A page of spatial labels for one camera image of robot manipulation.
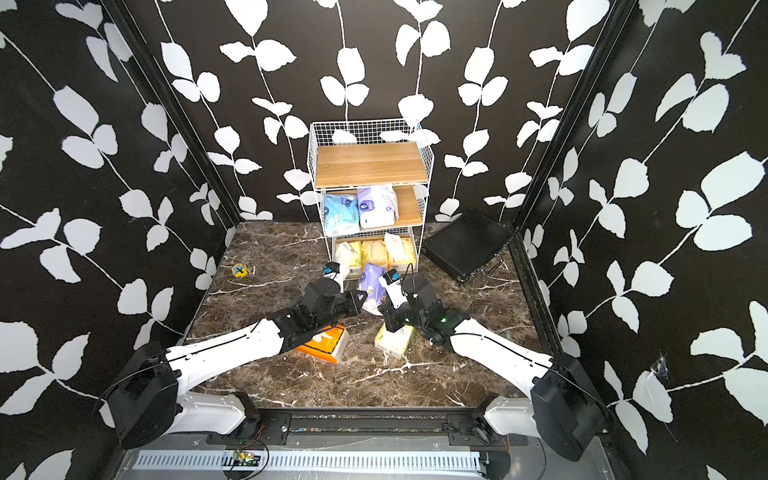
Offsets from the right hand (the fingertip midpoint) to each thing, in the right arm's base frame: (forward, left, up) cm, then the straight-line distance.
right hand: (377, 304), depth 80 cm
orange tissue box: (-8, +14, -8) cm, 18 cm away
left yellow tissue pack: (+23, +13, -8) cm, 28 cm away
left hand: (+3, +2, +2) cm, 4 cm away
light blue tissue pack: (+21, +11, +14) cm, 27 cm away
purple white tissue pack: (+22, 0, +16) cm, 27 cm away
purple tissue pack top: (+6, +2, +3) cm, 7 cm away
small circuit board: (-34, +31, -16) cm, 48 cm away
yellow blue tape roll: (+20, +51, -13) cm, 56 cm away
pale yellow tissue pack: (-6, -5, -12) cm, 14 cm away
